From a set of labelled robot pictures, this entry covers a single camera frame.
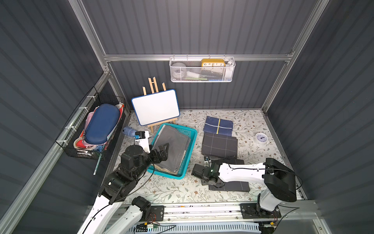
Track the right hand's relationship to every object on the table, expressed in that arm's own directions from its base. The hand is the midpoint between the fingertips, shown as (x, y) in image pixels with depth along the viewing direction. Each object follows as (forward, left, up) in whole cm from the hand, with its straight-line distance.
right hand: (208, 177), depth 84 cm
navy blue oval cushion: (+14, +53, +33) cm, 64 cm away
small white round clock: (+26, -38, +1) cm, 46 cm away
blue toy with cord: (+31, +54, +3) cm, 63 cm away
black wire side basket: (+5, +62, +33) cm, 70 cm away
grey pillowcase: (+21, +19, +5) cm, 29 cm away
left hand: (+4, +24, +29) cm, 38 cm away
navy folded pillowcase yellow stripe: (+39, -9, 0) cm, 40 cm away
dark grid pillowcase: (+21, -9, 0) cm, 23 cm away
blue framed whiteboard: (+40, +34, +18) cm, 56 cm away
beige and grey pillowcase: (+5, +30, +3) cm, 30 cm away
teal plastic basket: (+25, +9, +8) cm, 28 cm away
